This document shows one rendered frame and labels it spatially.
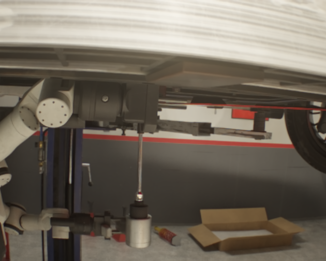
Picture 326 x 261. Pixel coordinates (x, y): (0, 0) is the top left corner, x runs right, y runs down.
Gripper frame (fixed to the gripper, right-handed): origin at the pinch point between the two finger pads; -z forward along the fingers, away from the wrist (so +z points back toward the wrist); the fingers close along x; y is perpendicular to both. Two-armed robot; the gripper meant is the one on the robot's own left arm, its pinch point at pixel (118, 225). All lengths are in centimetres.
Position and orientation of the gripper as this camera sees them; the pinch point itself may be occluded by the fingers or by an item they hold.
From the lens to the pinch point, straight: 156.9
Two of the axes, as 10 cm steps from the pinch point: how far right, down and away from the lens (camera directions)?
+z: -9.9, -0.3, -1.1
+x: -0.3, 10.0, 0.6
